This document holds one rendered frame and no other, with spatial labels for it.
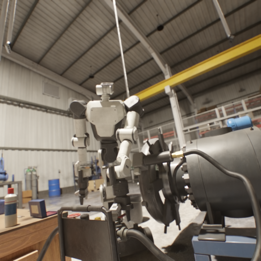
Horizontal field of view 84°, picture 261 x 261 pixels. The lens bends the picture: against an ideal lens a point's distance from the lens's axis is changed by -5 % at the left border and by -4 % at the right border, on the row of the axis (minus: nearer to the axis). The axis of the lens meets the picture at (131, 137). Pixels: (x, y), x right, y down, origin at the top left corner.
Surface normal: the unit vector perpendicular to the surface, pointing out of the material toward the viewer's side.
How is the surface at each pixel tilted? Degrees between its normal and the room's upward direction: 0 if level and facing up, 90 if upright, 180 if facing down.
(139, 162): 68
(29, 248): 90
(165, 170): 72
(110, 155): 119
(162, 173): 77
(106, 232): 90
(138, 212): 93
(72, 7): 173
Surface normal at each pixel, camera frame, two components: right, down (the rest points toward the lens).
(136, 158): -0.53, -0.47
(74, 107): -0.04, 0.26
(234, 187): -0.44, 0.18
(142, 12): 0.07, 0.95
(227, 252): -0.51, -0.11
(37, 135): 0.79, -0.24
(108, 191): 0.26, 0.22
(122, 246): 0.22, -0.25
